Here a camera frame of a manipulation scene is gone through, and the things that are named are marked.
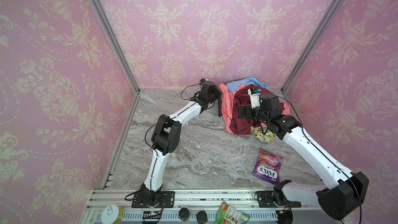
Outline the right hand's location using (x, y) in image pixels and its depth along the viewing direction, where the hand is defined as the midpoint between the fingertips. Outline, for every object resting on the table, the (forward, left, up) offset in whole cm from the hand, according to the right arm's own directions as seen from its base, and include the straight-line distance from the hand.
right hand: (246, 105), depth 78 cm
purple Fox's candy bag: (-23, -12, -24) cm, 35 cm away
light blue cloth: (+24, +2, -11) cm, 26 cm away
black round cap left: (-42, +32, -16) cm, 55 cm away
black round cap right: (-44, +24, -17) cm, 52 cm away
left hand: (+18, +9, -7) cm, 21 cm away
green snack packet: (-43, +12, -23) cm, 50 cm away
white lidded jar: (-41, +63, -21) cm, 78 cm away
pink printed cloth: (+14, +7, -10) cm, 18 cm away
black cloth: (+11, +11, -14) cm, 21 cm away
